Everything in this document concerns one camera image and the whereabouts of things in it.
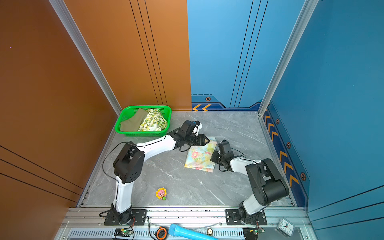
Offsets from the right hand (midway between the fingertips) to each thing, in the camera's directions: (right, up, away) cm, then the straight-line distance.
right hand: (211, 156), depth 95 cm
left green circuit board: (-44, -31, -24) cm, 59 cm away
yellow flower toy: (-27, -15, -18) cm, 36 cm away
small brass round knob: (-3, -28, -28) cm, 40 cm away
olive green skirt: (-54, +21, +10) cm, 59 cm away
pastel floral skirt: (-8, 0, -1) cm, 8 cm away
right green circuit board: (+19, -30, -25) cm, 43 cm away
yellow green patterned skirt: (-40, +23, +11) cm, 47 cm away
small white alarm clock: (+33, -28, -25) cm, 50 cm away
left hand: (-3, +11, -5) cm, 12 cm away
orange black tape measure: (-25, -29, -28) cm, 47 cm away
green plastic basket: (-60, +30, +17) cm, 69 cm away
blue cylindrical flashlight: (-15, -28, -28) cm, 43 cm away
